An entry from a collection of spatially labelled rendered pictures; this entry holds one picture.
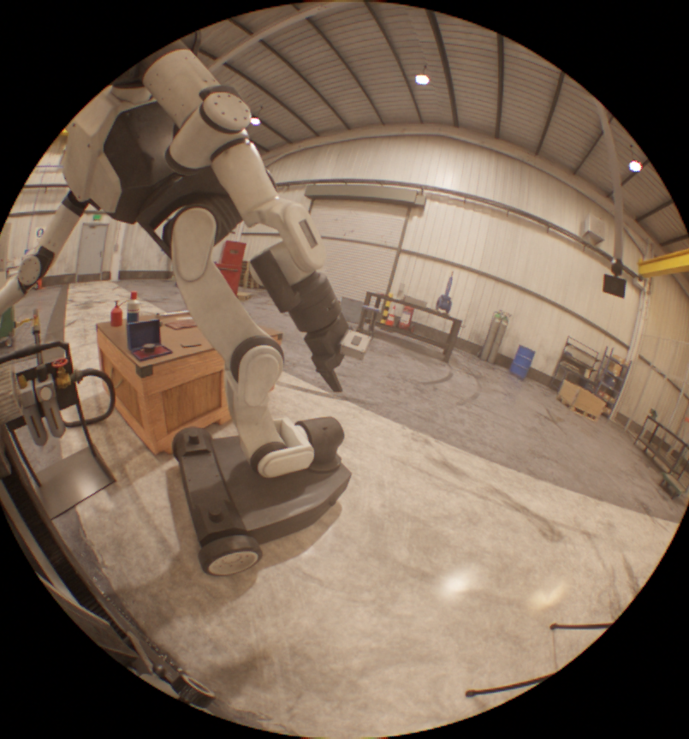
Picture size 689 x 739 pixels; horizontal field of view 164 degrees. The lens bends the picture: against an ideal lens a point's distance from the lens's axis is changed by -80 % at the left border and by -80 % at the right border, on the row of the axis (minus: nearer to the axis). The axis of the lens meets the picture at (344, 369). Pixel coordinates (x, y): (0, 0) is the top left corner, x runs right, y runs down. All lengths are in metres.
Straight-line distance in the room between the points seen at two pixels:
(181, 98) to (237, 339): 0.51
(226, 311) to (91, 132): 0.50
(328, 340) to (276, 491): 0.61
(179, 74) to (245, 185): 0.24
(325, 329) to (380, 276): 8.08
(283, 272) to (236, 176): 0.17
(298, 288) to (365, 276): 8.29
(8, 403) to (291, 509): 0.77
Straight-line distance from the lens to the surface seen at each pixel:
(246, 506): 0.83
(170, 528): 1.01
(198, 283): 0.51
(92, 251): 10.83
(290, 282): 0.38
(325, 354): 0.43
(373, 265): 8.64
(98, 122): 0.56
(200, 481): 0.87
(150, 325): 1.18
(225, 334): 0.57
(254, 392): 0.59
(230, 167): 0.39
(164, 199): 0.54
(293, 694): 0.86
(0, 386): 0.26
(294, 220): 0.36
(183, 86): 0.45
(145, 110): 0.59
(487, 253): 8.45
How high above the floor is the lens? 0.85
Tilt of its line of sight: 19 degrees down
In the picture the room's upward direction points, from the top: 15 degrees clockwise
